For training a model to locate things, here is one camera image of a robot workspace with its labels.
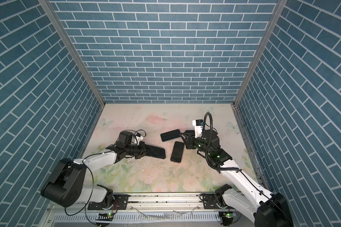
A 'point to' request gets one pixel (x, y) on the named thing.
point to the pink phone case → (177, 152)
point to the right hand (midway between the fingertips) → (180, 132)
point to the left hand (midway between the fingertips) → (153, 150)
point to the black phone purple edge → (172, 134)
